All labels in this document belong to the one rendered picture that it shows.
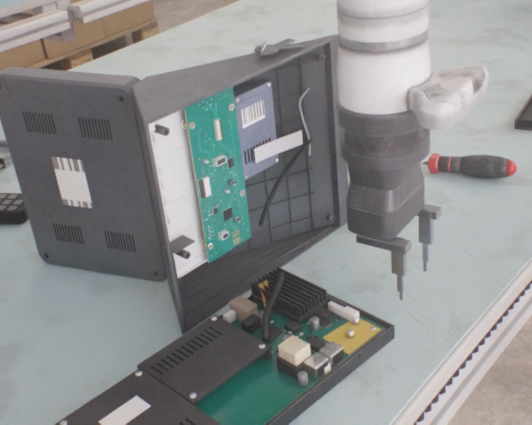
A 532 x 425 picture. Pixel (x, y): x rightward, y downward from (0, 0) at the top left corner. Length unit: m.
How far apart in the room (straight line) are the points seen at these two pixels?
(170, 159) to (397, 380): 0.26
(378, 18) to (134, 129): 0.24
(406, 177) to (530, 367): 1.60
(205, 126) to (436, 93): 0.20
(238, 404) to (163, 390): 0.06
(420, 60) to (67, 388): 0.39
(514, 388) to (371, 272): 1.43
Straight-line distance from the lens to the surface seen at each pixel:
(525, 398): 2.18
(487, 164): 0.95
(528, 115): 1.13
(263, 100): 0.76
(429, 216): 0.75
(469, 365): 0.77
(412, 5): 0.63
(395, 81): 0.64
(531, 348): 2.33
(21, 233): 0.97
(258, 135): 0.77
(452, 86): 0.65
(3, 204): 1.00
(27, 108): 0.80
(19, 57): 4.41
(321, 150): 0.83
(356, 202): 0.70
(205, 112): 0.70
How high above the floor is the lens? 1.45
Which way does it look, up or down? 29 degrees down
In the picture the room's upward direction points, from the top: 6 degrees counter-clockwise
